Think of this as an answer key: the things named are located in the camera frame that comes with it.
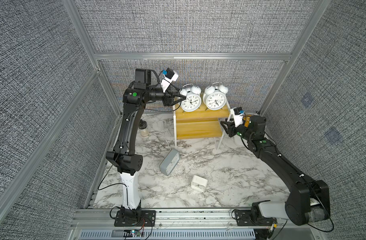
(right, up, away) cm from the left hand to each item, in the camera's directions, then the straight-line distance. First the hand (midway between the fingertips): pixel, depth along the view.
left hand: (185, 92), depth 67 cm
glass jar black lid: (-27, -16, +31) cm, 44 cm away
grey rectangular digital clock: (-8, -35, +16) cm, 40 cm away
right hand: (+21, -10, +12) cm, 26 cm away
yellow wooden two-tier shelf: (+11, -14, +17) cm, 25 cm away
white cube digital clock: (+8, -45, +10) cm, 47 cm away
